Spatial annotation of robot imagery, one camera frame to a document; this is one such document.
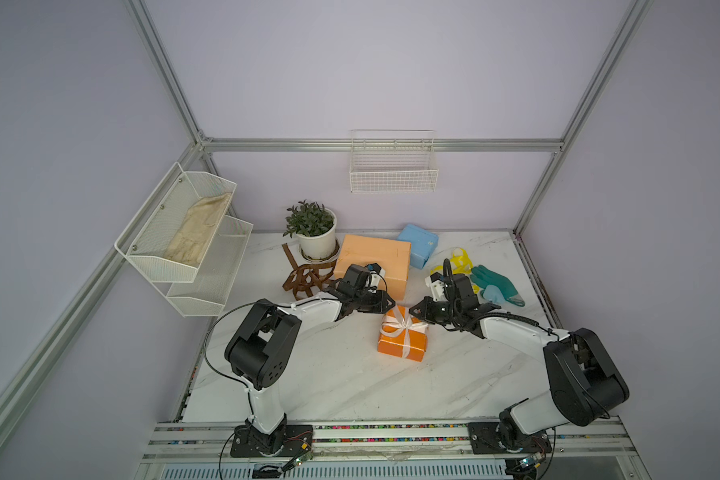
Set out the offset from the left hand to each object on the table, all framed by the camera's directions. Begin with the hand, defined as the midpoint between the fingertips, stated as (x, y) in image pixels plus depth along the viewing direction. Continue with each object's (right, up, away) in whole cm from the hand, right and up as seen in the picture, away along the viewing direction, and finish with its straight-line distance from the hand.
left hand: (391, 306), depth 91 cm
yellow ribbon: (+28, +13, +19) cm, 36 cm away
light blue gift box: (+13, +20, +17) cm, 29 cm away
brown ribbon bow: (-30, +8, +15) cm, 34 cm away
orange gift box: (+3, -7, -7) cm, 10 cm away
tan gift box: (+1, +15, +5) cm, 16 cm away
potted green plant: (-26, +26, +9) cm, 38 cm away
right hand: (+6, -2, -2) cm, 7 cm away
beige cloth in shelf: (-54, +23, -10) cm, 60 cm away
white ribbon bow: (+3, -4, -5) cm, 7 cm away
